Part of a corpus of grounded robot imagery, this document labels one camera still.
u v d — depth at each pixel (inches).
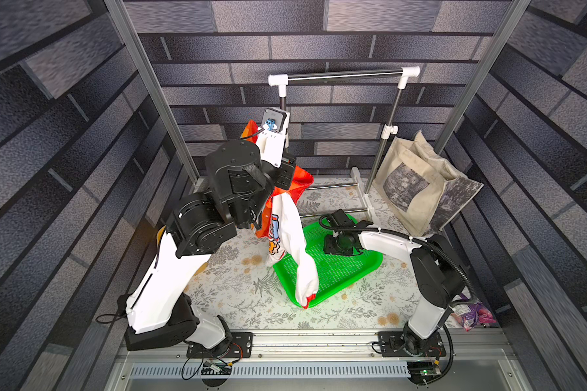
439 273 18.7
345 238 27.2
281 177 16.7
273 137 14.2
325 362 28.5
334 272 35.2
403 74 26.4
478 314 30.2
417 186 37.0
